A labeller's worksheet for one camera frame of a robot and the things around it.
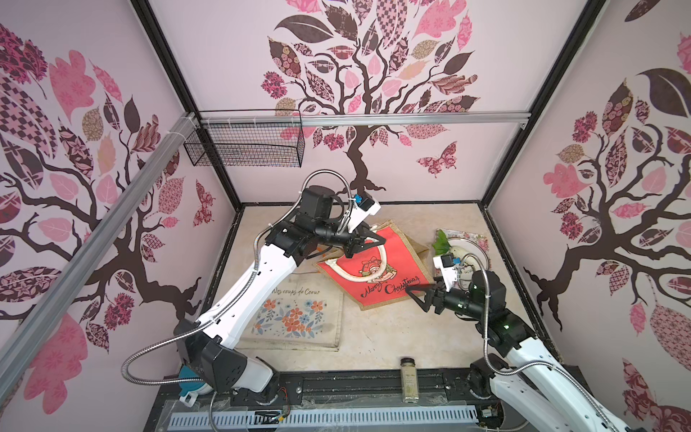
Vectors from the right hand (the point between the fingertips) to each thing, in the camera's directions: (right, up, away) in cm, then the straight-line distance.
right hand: (414, 284), depth 71 cm
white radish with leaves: (+18, +9, +30) cm, 36 cm away
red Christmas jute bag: (-10, +3, -2) cm, 10 cm away
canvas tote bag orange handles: (-32, -13, +14) cm, 37 cm away
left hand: (-10, +12, -6) cm, 17 cm away
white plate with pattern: (+31, +9, +32) cm, 45 cm away
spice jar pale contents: (-1, -27, +1) cm, 27 cm away
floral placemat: (+36, +10, +35) cm, 51 cm away
